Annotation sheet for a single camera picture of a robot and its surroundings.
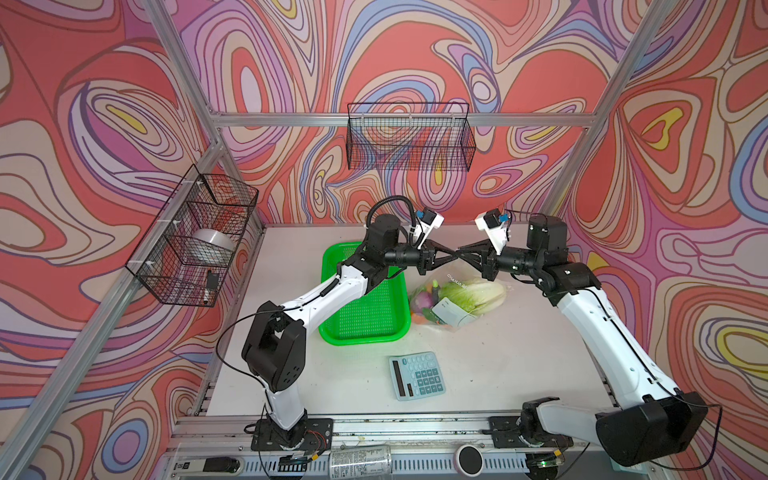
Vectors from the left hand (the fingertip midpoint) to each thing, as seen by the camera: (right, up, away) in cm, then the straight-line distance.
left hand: (457, 257), depth 70 cm
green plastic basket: (-19, -19, +24) cm, 36 cm away
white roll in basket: (-59, +4, +2) cm, 60 cm away
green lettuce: (+7, -11, +8) cm, 16 cm away
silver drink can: (-23, -46, -4) cm, 51 cm away
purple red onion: (-7, -13, +14) cm, 20 cm away
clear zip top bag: (-1, -16, +9) cm, 18 cm away
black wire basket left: (-65, +1, +2) cm, 65 cm away
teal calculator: (-9, -33, +12) cm, 36 cm away
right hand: (+2, 0, +2) cm, 2 cm away
